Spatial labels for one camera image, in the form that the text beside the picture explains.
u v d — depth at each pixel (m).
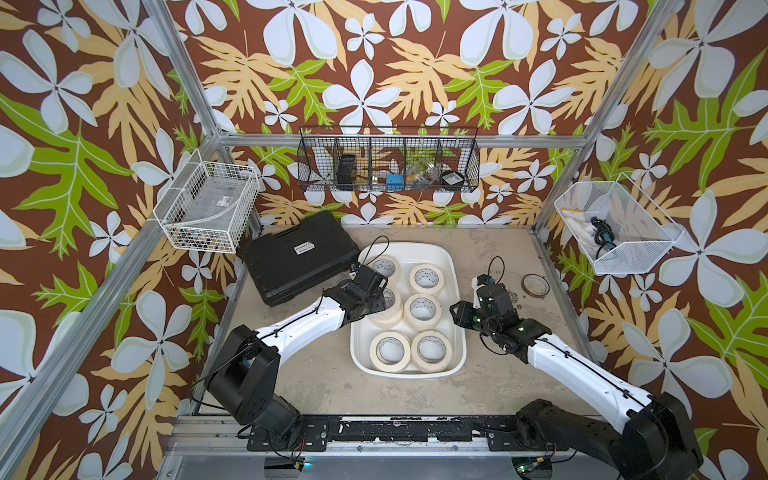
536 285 1.04
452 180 0.95
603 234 0.81
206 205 0.78
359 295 0.66
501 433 0.73
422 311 0.95
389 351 0.87
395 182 0.95
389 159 0.98
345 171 0.98
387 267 1.04
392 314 0.90
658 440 0.40
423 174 0.94
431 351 0.88
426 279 1.03
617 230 0.82
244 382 0.43
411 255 1.02
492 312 0.64
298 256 1.04
